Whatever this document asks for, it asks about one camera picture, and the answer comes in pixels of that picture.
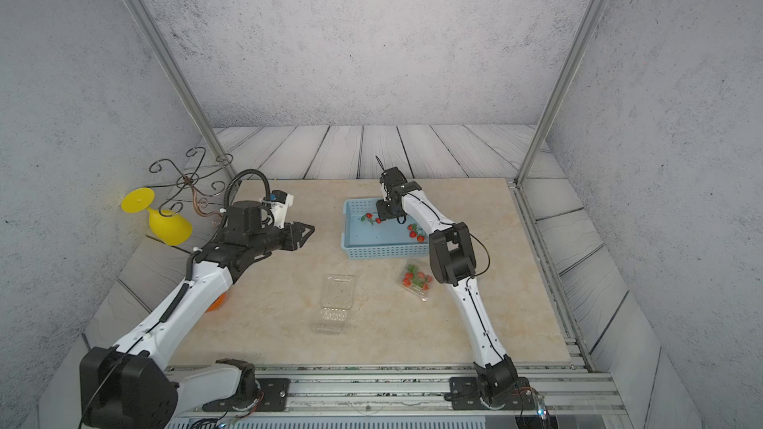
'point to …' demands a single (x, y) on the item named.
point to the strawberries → (413, 276)
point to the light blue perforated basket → (369, 236)
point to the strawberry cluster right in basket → (415, 231)
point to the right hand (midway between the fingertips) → (385, 211)
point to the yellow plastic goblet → (170, 227)
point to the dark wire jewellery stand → (193, 181)
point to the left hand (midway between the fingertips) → (313, 228)
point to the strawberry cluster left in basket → (369, 216)
